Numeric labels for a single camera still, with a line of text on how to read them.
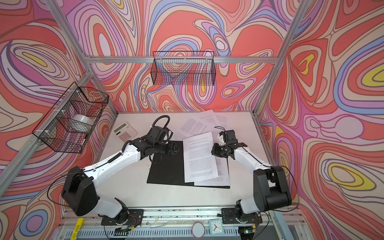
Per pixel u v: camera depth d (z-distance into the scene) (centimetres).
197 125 111
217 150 79
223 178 87
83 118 73
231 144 67
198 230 67
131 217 73
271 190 43
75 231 69
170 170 88
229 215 73
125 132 105
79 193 41
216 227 69
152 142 63
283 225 68
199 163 89
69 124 70
